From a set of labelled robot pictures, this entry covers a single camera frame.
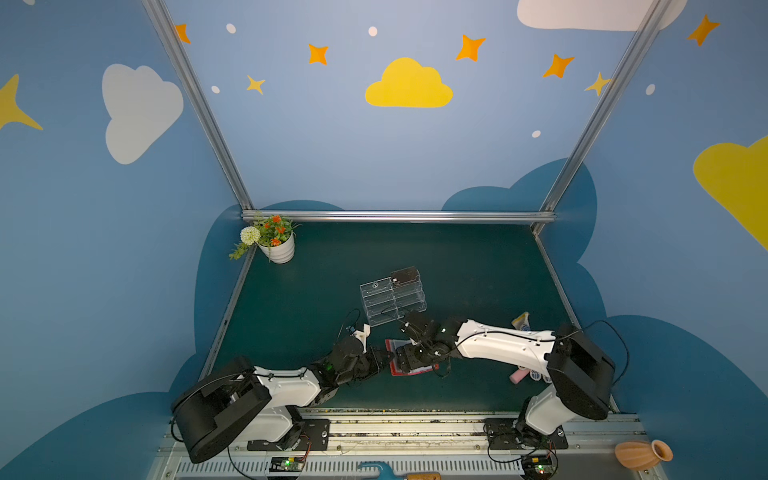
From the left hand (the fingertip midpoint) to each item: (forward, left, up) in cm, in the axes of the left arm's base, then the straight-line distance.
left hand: (401, 359), depth 81 cm
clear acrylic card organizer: (+21, +3, -2) cm, 21 cm away
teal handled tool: (-24, +5, -4) cm, 25 cm away
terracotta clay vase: (-21, -53, +4) cm, 57 cm away
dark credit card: (+26, -1, +3) cm, 27 cm away
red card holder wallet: (+1, +3, +7) cm, 8 cm away
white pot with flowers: (+39, +44, +8) cm, 59 cm away
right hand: (+2, -4, -3) cm, 5 cm away
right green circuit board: (-23, -34, -6) cm, 41 cm away
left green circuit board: (-24, +28, -5) cm, 37 cm away
